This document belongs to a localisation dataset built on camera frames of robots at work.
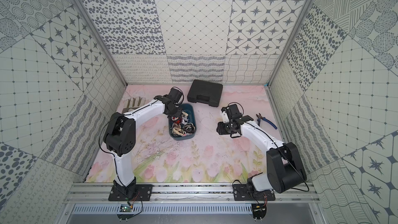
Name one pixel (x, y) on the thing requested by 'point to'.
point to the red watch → (176, 120)
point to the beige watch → (178, 131)
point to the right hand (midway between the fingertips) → (221, 131)
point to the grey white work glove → (132, 103)
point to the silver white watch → (189, 128)
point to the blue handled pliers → (266, 120)
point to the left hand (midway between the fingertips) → (181, 113)
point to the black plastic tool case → (205, 92)
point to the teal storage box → (189, 115)
